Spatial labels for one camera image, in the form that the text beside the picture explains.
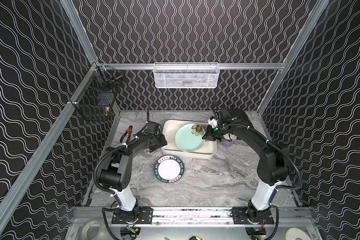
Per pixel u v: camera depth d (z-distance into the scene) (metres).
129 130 1.06
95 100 0.95
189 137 0.94
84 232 0.69
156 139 0.82
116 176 0.47
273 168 0.49
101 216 0.70
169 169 0.86
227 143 0.99
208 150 0.98
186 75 0.68
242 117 1.10
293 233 0.70
